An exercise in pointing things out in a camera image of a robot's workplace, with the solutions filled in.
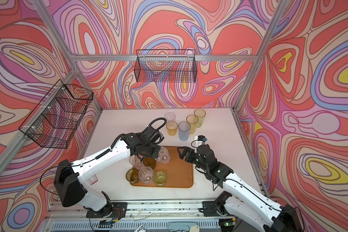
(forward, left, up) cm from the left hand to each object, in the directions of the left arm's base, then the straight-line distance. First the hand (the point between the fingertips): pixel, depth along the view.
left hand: (160, 152), depth 79 cm
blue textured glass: (+22, -15, -7) cm, 28 cm away
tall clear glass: (0, -2, -5) cm, 5 cm away
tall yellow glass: (+29, -21, -5) cm, 36 cm away
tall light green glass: (+30, -26, -1) cm, 40 cm away
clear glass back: (-8, +9, -13) cm, 17 cm away
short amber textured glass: (-9, +17, -13) cm, 23 cm away
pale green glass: (-9, 0, -13) cm, 16 cm away
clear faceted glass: (0, +16, -13) cm, 20 cm away
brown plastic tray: (-7, -11, -12) cm, 18 cm away
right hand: (-1, -13, +1) cm, 13 cm away
